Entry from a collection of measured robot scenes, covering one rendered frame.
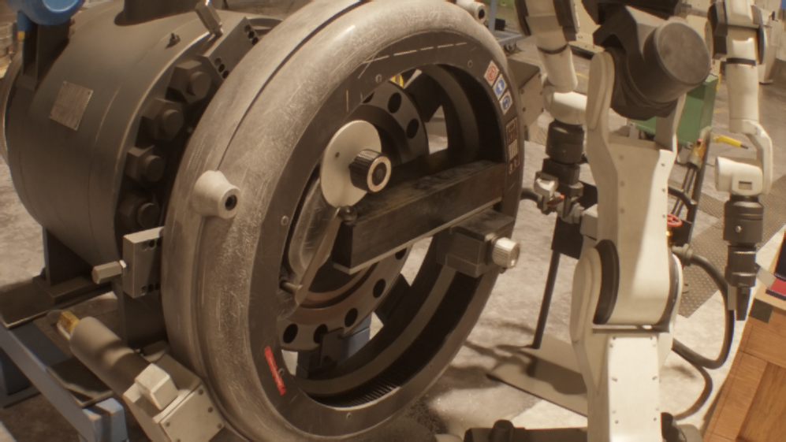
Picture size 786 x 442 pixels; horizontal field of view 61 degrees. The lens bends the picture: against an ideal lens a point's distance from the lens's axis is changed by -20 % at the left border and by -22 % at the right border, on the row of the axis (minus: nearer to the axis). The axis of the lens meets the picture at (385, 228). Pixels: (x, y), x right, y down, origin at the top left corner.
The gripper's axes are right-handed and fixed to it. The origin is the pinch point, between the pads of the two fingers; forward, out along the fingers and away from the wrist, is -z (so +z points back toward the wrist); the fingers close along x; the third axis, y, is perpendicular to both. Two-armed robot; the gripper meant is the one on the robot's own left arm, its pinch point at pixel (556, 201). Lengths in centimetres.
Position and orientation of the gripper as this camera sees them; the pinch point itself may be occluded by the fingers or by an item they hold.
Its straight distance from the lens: 185.4
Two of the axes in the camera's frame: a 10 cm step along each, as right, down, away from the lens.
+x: -7.8, -3.1, 5.4
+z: 1.0, -9.2, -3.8
